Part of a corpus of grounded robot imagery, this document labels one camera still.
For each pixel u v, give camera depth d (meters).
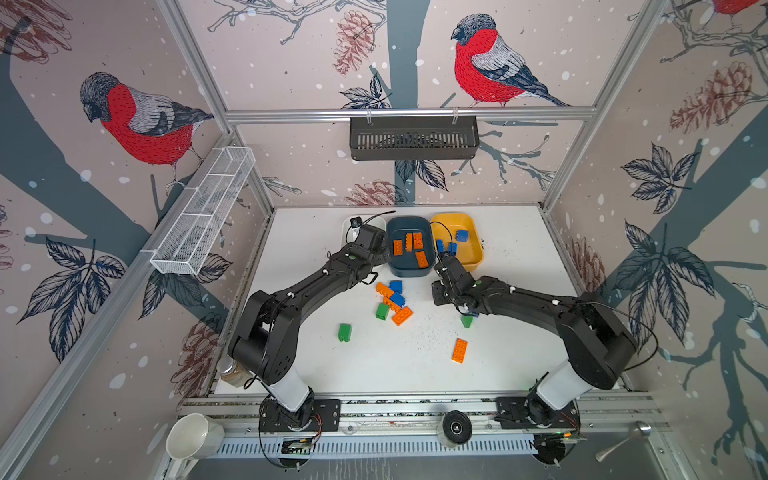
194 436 0.64
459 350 0.83
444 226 1.11
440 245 1.07
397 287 0.97
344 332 0.86
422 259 1.04
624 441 0.70
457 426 0.62
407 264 1.03
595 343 0.45
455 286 0.69
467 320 0.88
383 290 0.95
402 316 0.92
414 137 1.06
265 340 0.45
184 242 0.71
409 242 1.07
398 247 1.07
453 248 1.06
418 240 1.08
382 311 0.91
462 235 1.11
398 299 0.92
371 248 0.70
